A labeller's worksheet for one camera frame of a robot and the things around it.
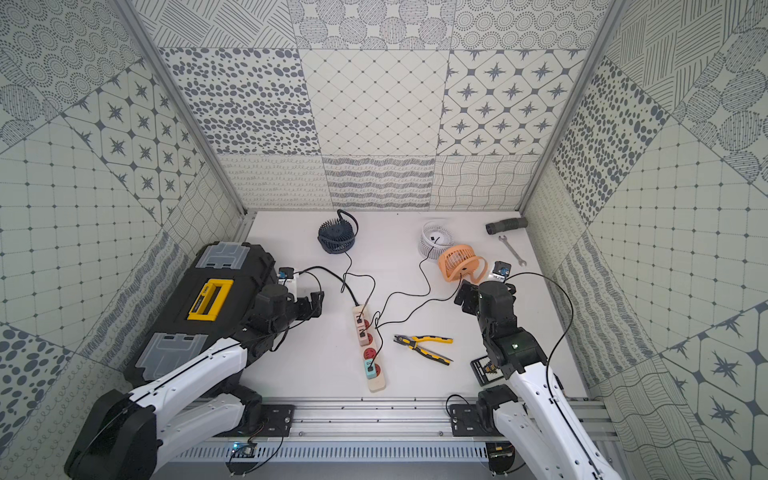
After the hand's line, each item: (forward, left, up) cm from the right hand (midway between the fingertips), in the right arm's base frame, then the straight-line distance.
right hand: (479, 289), depth 78 cm
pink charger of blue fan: (-5, +33, -9) cm, 34 cm away
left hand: (+3, +50, -6) cm, 50 cm away
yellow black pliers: (-9, +18, -16) cm, 25 cm away
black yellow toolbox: (-4, +70, +1) cm, 70 cm away
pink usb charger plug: (-9, +31, -10) cm, 34 cm away
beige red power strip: (-20, +27, -17) cm, 37 cm away
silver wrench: (+28, -20, -19) cm, 40 cm away
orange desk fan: (+13, +3, -5) cm, 14 cm away
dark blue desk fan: (+28, +44, -11) cm, 53 cm away
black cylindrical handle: (+36, -18, -13) cm, 43 cm away
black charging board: (-15, -3, -18) cm, 24 cm away
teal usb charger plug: (-15, +30, -17) cm, 37 cm away
